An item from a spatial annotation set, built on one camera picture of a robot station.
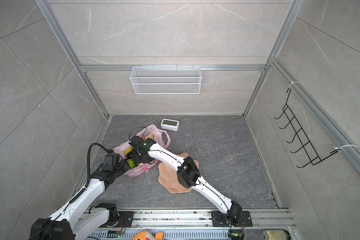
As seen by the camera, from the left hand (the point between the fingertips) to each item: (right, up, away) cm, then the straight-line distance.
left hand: (126, 160), depth 87 cm
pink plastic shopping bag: (+20, +14, +6) cm, 25 cm away
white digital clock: (+24, +22, +22) cm, 39 cm away
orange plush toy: (+17, -27, -23) cm, 40 cm away
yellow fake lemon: (-2, +5, +8) cm, 9 cm away
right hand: (+7, -2, +6) cm, 9 cm away
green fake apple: (+3, -1, -1) cm, 4 cm away
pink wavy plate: (+25, -9, -2) cm, 27 cm away
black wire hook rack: (+86, +7, -29) cm, 91 cm away
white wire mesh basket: (+21, +52, +14) cm, 58 cm away
